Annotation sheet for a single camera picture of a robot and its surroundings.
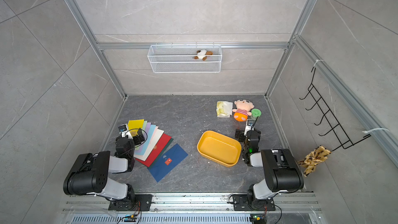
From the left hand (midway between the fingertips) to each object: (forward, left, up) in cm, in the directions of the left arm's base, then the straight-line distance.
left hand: (133, 128), depth 91 cm
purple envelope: (+5, -5, -9) cm, 11 cm away
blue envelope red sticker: (-21, -17, -8) cm, 29 cm away
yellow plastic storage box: (-11, -51, -8) cm, 53 cm away
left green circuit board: (-43, -6, -10) cm, 45 cm away
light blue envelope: (-4, -7, -8) cm, 12 cm away
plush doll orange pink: (+16, -71, -2) cm, 73 cm away
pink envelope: (-2, -8, -11) cm, 14 cm away
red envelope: (-11, -14, -8) cm, 19 cm away
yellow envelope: (+9, +5, -10) cm, 14 cm away
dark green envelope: (-11, -18, -8) cm, 22 cm away
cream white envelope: (-5, -12, -8) cm, 15 cm away
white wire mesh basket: (+40, -32, +21) cm, 55 cm away
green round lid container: (+13, -79, -5) cm, 80 cm away
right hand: (0, -69, -2) cm, 70 cm away
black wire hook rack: (-23, -98, +23) cm, 103 cm away
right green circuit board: (-45, -66, -9) cm, 80 cm away
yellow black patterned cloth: (-25, -92, +14) cm, 96 cm away
